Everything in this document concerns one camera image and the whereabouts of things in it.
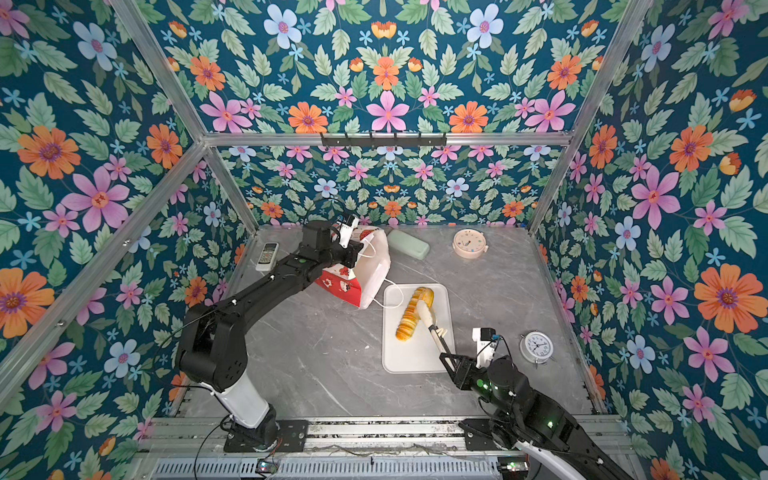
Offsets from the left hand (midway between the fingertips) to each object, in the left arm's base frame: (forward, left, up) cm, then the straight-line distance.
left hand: (365, 236), depth 86 cm
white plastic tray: (-27, -14, -24) cm, 39 cm away
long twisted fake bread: (-17, -12, -20) cm, 29 cm away
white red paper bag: (-3, 0, -16) cm, 16 cm away
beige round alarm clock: (+13, -37, -21) cm, 44 cm away
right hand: (-35, -18, -8) cm, 40 cm away
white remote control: (+12, +39, -21) cm, 46 cm away
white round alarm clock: (-29, -48, -19) cm, 59 cm away
